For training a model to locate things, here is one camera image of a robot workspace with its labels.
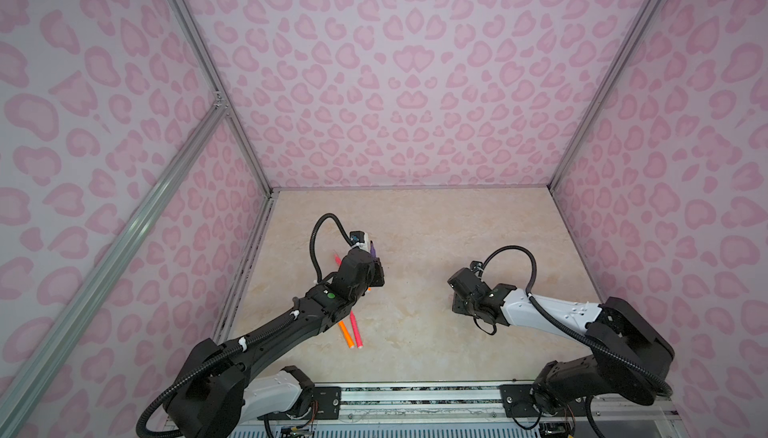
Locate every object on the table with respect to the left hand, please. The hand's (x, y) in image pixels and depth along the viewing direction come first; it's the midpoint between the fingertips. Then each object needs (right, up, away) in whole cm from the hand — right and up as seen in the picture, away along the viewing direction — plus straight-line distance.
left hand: (380, 255), depth 83 cm
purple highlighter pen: (-2, +2, -1) cm, 3 cm away
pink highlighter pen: (-7, -22, +2) cm, 23 cm away
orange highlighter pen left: (-10, -22, +1) cm, 24 cm away
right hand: (+23, -14, +6) cm, 28 cm away
